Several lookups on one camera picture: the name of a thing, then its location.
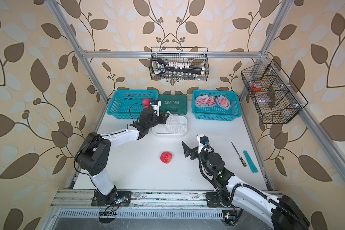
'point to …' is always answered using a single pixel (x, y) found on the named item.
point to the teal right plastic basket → (217, 113)
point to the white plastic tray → (160, 130)
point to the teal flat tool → (250, 162)
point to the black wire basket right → (273, 96)
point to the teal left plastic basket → (127, 104)
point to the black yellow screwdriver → (243, 162)
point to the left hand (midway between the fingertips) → (166, 111)
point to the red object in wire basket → (257, 87)
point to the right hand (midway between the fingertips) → (190, 139)
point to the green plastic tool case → (176, 104)
